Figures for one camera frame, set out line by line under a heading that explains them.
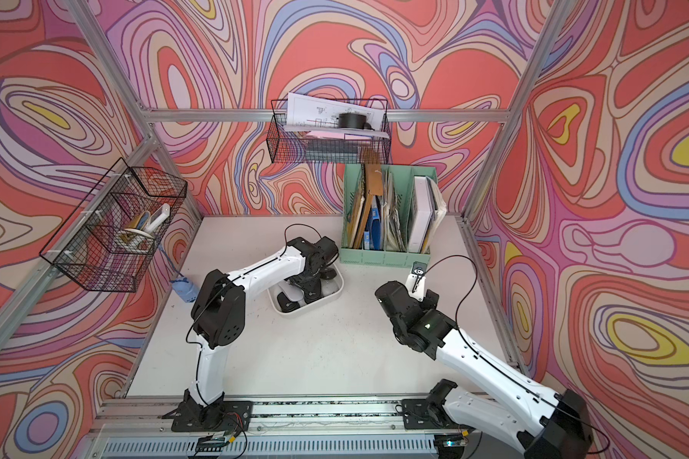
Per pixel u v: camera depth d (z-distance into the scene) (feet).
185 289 2.97
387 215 3.03
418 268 2.13
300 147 3.32
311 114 2.82
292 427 2.36
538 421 1.30
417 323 1.81
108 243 2.42
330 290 3.11
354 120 2.70
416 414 2.36
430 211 2.82
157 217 2.45
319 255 2.31
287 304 2.98
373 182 2.76
